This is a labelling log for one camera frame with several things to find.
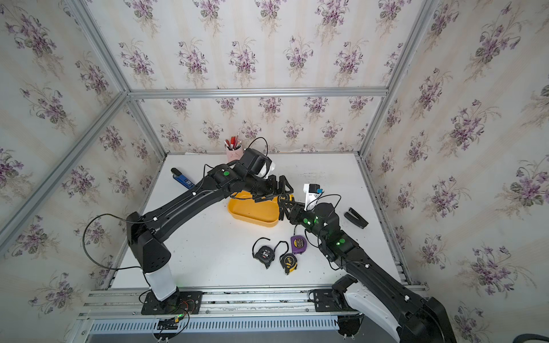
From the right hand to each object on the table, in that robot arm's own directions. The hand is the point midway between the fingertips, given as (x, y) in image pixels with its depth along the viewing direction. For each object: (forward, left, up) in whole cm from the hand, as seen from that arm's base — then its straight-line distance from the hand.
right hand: (285, 203), depth 74 cm
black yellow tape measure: (+1, +1, 0) cm, 1 cm away
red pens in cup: (+43, +28, -12) cm, 53 cm away
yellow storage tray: (+12, +20, -24) cm, 34 cm away
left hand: (+2, -1, +3) cm, 4 cm away
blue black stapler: (+25, +52, -20) cm, 61 cm away
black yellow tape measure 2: (-14, -2, -19) cm, 24 cm away
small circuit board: (-34, +40, -24) cm, 57 cm away
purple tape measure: (-7, -6, -19) cm, 21 cm away
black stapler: (+5, -31, -20) cm, 38 cm away
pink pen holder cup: (+37, +26, -14) cm, 48 cm away
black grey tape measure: (-13, +7, -18) cm, 23 cm away
